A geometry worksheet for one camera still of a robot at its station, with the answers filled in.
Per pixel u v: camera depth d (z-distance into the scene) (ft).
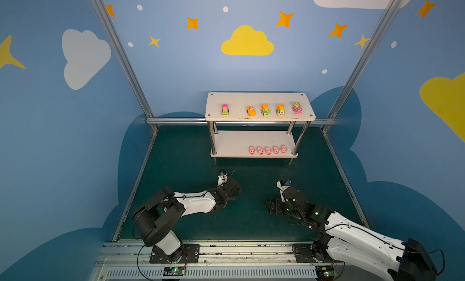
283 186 2.44
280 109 2.55
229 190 2.28
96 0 2.24
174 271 2.31
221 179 2.65
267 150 3.30
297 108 2.59
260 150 3.30
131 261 2.45
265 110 2.57
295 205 2.02
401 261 1.37
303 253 2.46
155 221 1.45
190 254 2.45
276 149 3.31
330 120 3.86
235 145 3.36
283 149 3.32
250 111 2.56
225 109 2.55
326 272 2.34
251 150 3.29
